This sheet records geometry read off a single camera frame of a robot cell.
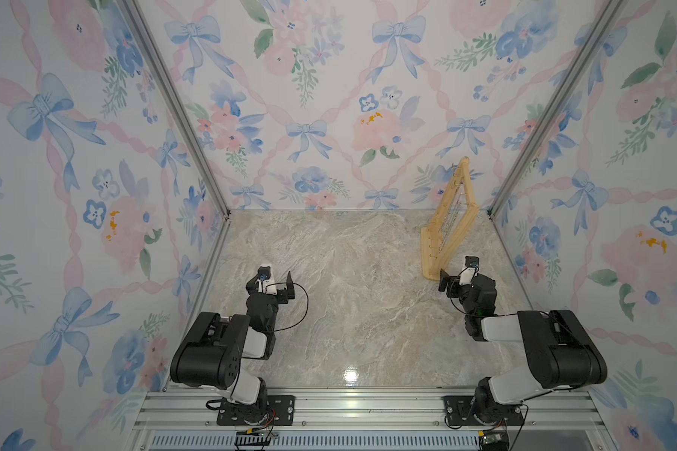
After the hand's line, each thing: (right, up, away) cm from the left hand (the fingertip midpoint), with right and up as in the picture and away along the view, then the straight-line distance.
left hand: (276, 271), depth 90 cm
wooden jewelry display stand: (+52, +16, -11) cm, 56 cm away
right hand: (+60, 0, +4) cm, 60 cm away
